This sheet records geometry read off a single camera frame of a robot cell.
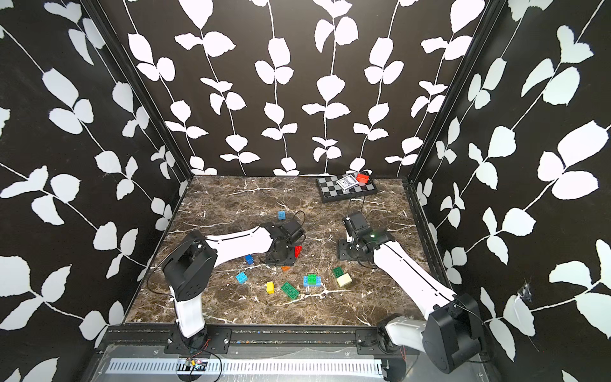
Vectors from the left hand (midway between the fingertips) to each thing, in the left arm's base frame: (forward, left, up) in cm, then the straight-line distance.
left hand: (290, 259), depth 90 cm
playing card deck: (+38, -28, +2) cm, 47 cm away
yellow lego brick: (-10, +7, 0) cm, 12 cm away
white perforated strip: (-33, +11, -2) cm, 35 cm away
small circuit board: (-32, +31, -3) cm, 44 cm away
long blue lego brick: (-9, -10, -2) cm, 14 cm away
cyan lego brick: (-6, +18, -1) cm, 19 cm away
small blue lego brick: (+22, +4, -1) cm, 22 cm away
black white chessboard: (+37, -20, 0) cm, 42 cm away
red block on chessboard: (+42, -36, +1) cm, 55 cm away
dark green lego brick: (-5, -18, -1) cm, 19 cm away
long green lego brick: (-11, 0, -3) cm, 11 cm away
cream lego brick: (-8, -20, -2) cm, 22 cm away
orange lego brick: (-3, +2, -2) cm, 4 cm away
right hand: (-1, -19, +9) cm, 21 cm away
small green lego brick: (-9, -8, +2) cm, 12 cm away
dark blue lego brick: (-11, +9, +26) cm, 30 cm away
